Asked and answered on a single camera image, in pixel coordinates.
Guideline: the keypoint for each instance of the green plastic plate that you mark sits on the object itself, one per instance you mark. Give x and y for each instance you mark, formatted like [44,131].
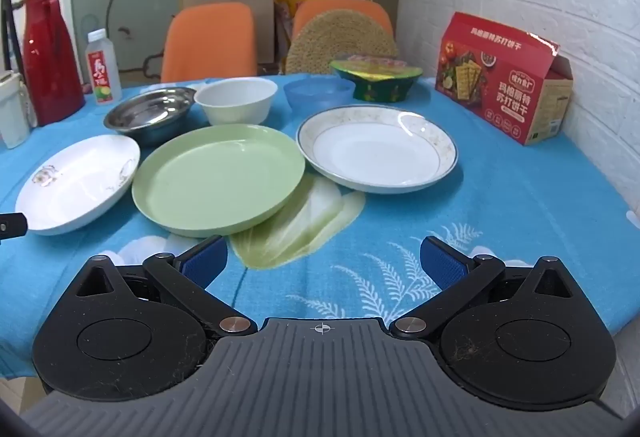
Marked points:
[215,177]

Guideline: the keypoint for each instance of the yellow snack package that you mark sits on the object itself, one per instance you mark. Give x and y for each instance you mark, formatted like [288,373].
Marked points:
[287,2]

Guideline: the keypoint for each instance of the white travel tumbler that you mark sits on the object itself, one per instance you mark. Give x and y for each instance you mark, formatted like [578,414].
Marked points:
[12,117]

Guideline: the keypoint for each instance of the woven straw cushion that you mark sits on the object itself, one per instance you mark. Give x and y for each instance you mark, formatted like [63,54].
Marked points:
[340,42]

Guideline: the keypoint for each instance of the white plate with figure print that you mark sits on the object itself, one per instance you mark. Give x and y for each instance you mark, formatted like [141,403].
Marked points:
[75,187]

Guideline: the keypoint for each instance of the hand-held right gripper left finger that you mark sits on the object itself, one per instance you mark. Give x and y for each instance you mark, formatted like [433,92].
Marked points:
[205,262]

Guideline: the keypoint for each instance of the red cracker box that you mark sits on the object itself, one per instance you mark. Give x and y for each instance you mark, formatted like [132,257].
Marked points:
[480,87]

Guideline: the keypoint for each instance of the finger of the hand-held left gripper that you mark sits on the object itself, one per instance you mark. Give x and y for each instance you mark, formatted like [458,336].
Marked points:
[12,224]

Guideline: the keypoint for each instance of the stainless steel bowl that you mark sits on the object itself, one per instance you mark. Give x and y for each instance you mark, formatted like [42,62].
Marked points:
[150,112]

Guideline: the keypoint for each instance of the cardboard box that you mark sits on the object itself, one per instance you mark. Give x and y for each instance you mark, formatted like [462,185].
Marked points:
[260,17]

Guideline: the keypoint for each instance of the blue floral tablecloth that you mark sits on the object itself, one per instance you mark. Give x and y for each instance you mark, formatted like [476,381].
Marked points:
[500,217]

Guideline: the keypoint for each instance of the white ceramic bowl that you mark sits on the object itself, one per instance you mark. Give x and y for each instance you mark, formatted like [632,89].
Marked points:
[240,104]

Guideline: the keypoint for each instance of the clear plastic drink bottle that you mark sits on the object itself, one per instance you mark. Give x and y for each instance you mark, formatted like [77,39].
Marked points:
[102,72]

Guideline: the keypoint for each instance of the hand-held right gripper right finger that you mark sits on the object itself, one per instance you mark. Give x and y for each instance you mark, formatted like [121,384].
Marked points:
[442,267]

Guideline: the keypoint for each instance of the orange chair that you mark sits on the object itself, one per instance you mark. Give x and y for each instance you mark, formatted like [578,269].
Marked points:
[320,7]
[210,42]

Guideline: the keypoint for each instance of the white plate with gold rim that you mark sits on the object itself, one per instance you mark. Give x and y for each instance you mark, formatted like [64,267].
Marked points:
[375,149]

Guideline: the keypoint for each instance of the red thermos jug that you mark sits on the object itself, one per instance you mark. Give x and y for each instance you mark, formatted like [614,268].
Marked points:
[50,67]

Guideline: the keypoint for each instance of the blue translucent plastic bowl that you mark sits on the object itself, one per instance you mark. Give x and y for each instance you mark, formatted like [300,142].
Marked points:
[315,94]

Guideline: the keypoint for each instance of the instant noodle bowl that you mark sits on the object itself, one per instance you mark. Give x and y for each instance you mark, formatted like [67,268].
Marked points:
[380,82]

